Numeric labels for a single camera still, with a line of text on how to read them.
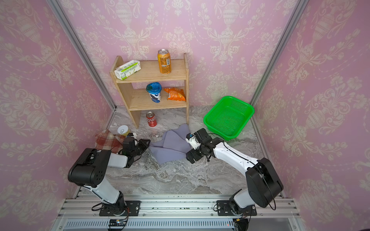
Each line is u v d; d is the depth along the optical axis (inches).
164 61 28.1
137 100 38.1
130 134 35.2
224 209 28.8
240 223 29.1
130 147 30.2
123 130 39.3
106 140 35.7
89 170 18.6
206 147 24.3
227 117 44.8
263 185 16.8
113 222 28.7
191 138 30.6
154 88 35.1
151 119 39.5
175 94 35.9
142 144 33.6
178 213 28.8
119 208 26.4
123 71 28.6
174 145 37.1
